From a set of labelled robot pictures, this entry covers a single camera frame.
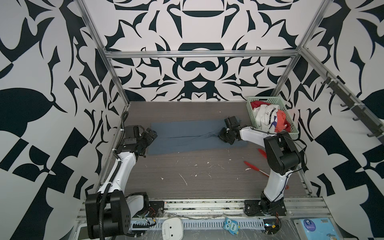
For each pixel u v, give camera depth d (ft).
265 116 3.26
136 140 2.10
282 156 1.66
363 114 1.81
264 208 2.21
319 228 2.13
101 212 1.19
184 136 3.25
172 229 2.19
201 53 2.94
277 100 3.78
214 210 2.45
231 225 2.26
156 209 2.42
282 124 3.26
